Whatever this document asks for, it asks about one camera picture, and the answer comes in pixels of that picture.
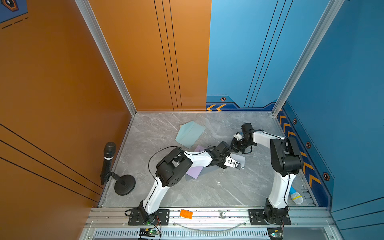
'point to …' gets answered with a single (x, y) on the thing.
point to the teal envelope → (189, 133)
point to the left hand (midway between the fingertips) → (230, 154)
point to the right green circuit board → (275, 233)
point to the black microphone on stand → (125, 184)
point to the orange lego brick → (186, 213)
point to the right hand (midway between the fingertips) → (228, 149)
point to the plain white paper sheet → (239, 159)
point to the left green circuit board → (147, 232)
